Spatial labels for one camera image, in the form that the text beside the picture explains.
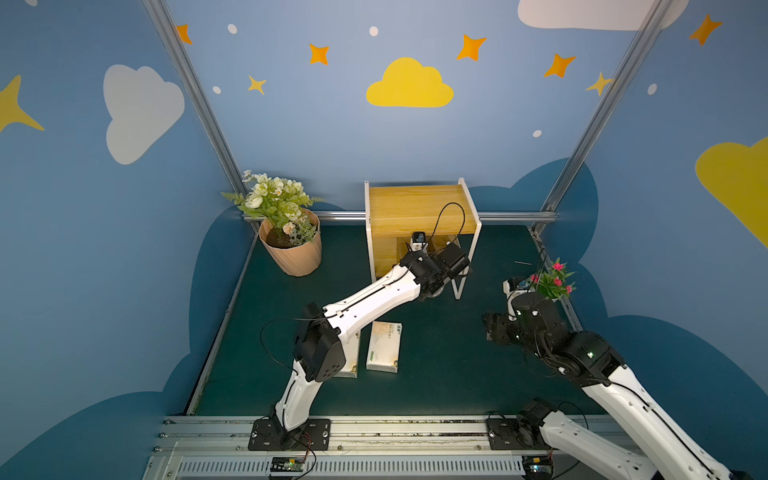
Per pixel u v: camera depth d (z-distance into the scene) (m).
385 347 0.85
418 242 0.71
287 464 0.72
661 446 0.40
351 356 0.84
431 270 0.56
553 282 0.89
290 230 0.96
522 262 1.10
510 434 0.75
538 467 0.73
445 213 0.72
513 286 0.63
